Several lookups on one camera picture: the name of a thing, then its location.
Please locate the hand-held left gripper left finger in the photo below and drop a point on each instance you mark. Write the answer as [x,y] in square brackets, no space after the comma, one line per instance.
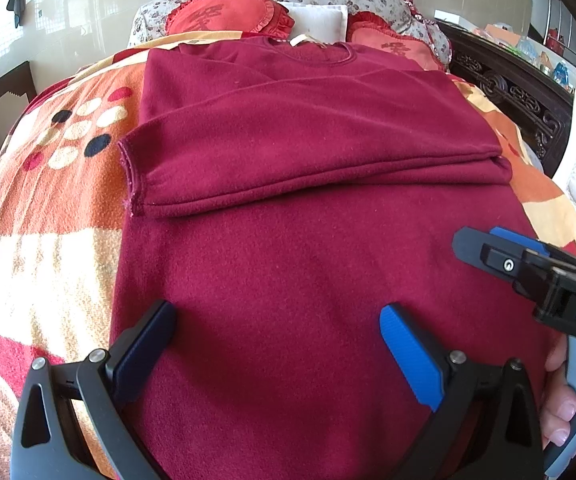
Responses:
[143,350]

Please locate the dark hanging cloth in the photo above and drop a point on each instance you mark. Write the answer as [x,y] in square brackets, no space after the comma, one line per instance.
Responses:
[16,0]

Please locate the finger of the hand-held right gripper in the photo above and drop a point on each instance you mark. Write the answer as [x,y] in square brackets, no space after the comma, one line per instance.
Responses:
[493,255]
[518,239]

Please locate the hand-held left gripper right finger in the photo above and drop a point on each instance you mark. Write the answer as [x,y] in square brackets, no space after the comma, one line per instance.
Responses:
[413,355]

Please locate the person's right hand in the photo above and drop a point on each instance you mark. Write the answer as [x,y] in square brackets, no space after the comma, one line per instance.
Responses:
[558,400]

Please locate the red patterned fabric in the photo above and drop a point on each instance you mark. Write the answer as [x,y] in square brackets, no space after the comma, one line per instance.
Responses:
[413,7]

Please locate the red heart-shaped pillow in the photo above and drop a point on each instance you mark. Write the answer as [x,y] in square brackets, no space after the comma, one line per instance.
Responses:
[218,15]
[393,42]

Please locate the dark wooden side table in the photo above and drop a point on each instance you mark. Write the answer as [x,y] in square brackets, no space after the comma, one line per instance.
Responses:
[13,85]

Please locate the pile of colourful clutter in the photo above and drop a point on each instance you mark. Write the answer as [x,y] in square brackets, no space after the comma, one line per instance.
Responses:
[528,50]

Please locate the white pillow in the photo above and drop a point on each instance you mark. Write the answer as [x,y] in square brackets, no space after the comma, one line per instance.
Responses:
[323,20]

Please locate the maroon long-sleeved sweater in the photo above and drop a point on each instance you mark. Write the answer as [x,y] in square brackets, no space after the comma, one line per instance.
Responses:
[288,260]

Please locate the carved dark wooden cabinet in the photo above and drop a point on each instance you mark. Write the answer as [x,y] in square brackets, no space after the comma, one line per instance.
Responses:
[513,90]

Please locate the orange printed blanket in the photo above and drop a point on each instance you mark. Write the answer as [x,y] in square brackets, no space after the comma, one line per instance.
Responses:
[43,200]

